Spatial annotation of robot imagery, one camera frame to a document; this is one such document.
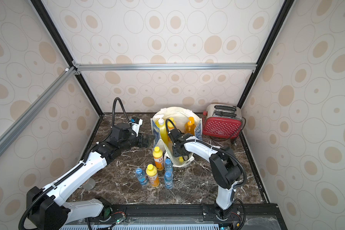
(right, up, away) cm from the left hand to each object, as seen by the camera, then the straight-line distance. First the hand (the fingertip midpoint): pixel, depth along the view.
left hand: (152, 135), depth 76 cm
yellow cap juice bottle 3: (+10, +8, +9) cm, 16 cm away
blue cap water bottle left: (-5, -22, -1) cm, 22 cm away
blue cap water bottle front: (+9, -21, -4) cm, 23 cm away
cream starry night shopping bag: (+7, +8, +3) cm, 11 cm away
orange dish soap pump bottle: (+21, +5, +12) cm, 24 cm away
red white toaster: (+42, +8, +17) cm, 46 cm away
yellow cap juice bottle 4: (+15, -15, +10) cm, 24 cm away
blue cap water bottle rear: (+8, -18, +1) cm, 20 cm away
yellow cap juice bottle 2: (+1, -17, -8) cm, 19 cm away
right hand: (+18, -12, +17) cm, 27 cm away
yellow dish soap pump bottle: (+5, +1, +9) cm, 10 cm away
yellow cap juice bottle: (+3, -10, -2) cm, 11 cm away
